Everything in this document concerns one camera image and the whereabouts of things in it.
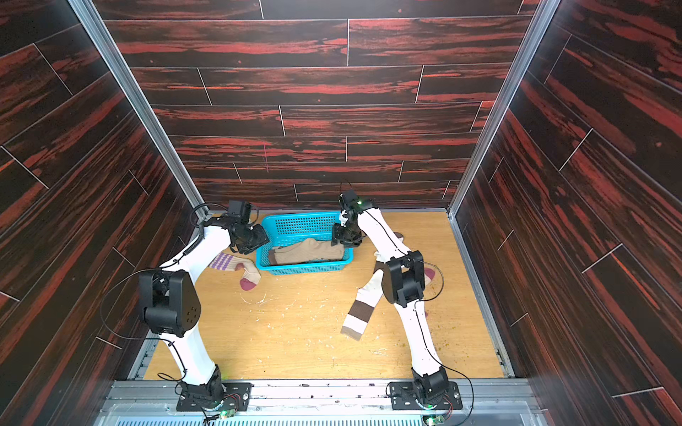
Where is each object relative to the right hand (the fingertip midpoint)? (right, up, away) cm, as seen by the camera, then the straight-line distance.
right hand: (344, 241), depth 99 cm
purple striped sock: (-35, -13, 0) cm, 38 cm away
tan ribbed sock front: (-14, -3, +3) cm, 15 cm away
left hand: (-28, +1, -3) cm, 28 cm away
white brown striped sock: (+8, -20, -5) cm, 22 cm away
